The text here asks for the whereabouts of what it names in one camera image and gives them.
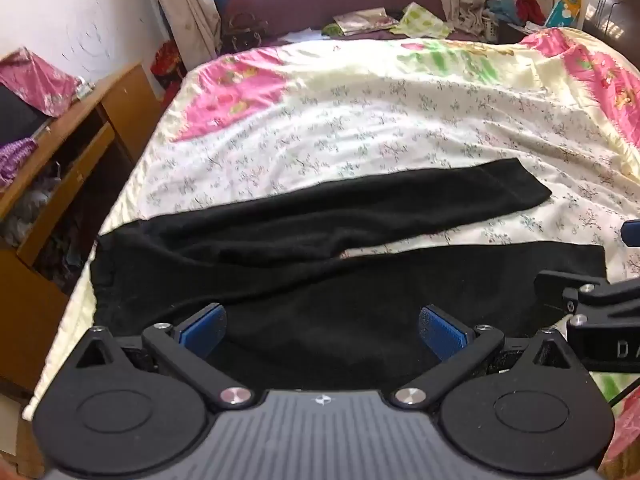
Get purple cloth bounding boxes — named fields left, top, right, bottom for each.
left=0, top=137, right=40, bottom=188

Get green yellow cloth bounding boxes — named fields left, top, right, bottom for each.
left=390, top=2, right=453, bottom=38

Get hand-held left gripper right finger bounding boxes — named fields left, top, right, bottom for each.
left=392, top=305, right=576, bottom=409

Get blue cloth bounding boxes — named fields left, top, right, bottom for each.
left=482, top=0, right=518, bottom=23

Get black pants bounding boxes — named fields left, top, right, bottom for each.
left=90, top=158, right=607, bottom=391

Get wooden desk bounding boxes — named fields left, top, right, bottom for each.
left=0, top=62, right=161, bottom=401

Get red bag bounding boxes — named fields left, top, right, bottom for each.
left=151, top=40, right=188, bottom=91

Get floral bed sheet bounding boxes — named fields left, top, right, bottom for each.
left=22, top=27, right=640, bottom=480

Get maroon sofa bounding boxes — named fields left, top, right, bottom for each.
left=220, top=0, right=446, bottom=48

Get pinkish plastic package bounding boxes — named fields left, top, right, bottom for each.
left=332, top=7, right=401, bottom=36

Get black cable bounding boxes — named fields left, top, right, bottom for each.
left=606, top=374, right=640, bottom=406

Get black television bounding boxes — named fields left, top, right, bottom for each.
left=0, top=82, right=51, bottom=146

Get yellow cyan printed bag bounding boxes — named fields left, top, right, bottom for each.
left=545, top=0, right=583, bottom=28

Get dark wooden headboard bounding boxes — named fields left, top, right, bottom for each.
left=582, top=0, right=640, bottom=68

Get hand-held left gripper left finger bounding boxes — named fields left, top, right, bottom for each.
left=75, top=303, right=253, bottom=409

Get brown handbag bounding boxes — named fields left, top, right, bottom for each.
left=222, top=12, right=268, bottom=53

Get pink floral cloth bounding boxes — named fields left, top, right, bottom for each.
left=0, top=46, right=83, bottom=118

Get red cloth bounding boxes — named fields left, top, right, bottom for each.
left=515, top=0, right=548, bottom=26

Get grey cloth bundle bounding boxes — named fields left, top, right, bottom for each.
left=0, top=160, right=66, bottom=246

